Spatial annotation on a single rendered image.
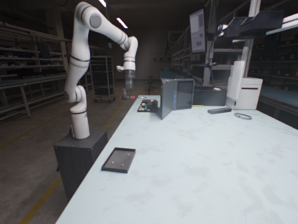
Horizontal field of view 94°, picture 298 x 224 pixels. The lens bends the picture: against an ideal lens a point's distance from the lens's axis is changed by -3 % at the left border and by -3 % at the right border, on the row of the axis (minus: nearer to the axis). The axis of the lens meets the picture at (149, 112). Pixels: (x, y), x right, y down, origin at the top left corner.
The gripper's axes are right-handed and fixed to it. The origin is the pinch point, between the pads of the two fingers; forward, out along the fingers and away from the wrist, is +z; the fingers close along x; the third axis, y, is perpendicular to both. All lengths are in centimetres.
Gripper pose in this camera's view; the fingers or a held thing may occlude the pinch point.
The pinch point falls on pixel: (125, 98)
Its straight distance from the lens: 94.5
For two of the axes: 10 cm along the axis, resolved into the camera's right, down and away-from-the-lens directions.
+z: -0.1, 10.0, 0.6
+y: 10.0, 0.1, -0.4
